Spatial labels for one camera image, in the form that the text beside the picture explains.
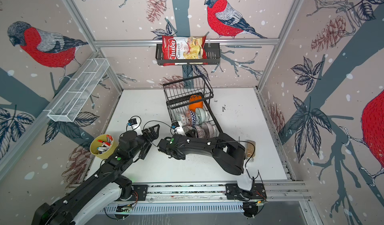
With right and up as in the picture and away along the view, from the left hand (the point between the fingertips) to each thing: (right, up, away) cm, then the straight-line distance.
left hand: (153, 127), depth 79 cm
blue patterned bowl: (+26, -4, +5) cm, 27 cm away
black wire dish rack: (+16, +14, +34) cm, 40 cm away
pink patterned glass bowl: (+30, -3, +7) cm, 31 cm away
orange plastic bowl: (+21, +10, +21) cm, 31 cm away
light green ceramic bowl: (+26, +5, +13) cm, 30 cm away
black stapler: (-7, -15, +4) cm, 17 cm away
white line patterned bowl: (+20, -3, +2) cm, 20 cm away
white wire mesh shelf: (-40, +14, -6) cm, 43 cm away
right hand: (+21, -6, +4) cm, 22 cm away
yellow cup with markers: (-28, -11, +1) cm, 30 cm away
